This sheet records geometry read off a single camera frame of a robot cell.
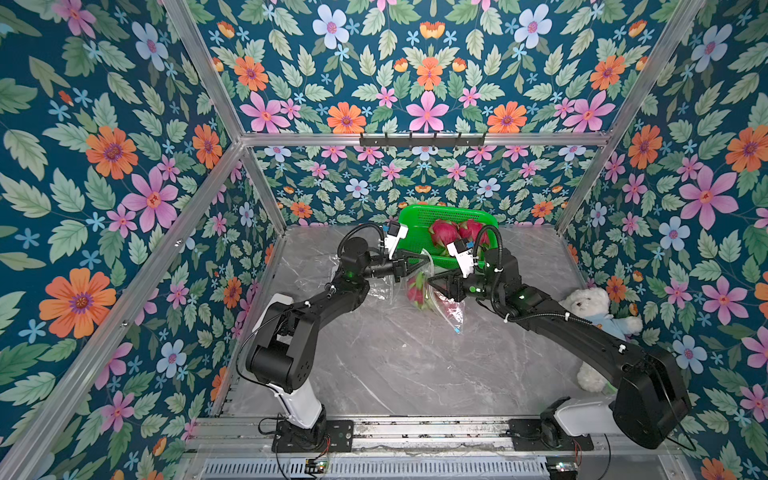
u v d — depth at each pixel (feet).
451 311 2.60
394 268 2.35
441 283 2.50
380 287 3.23
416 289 2.69
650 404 1.33
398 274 2.36
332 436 2.42
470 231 3.58
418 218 3.84
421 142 3.06
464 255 2.27
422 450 2.36
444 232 3.53
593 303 2.85
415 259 2.47
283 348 1.55
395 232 2.34
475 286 2.21
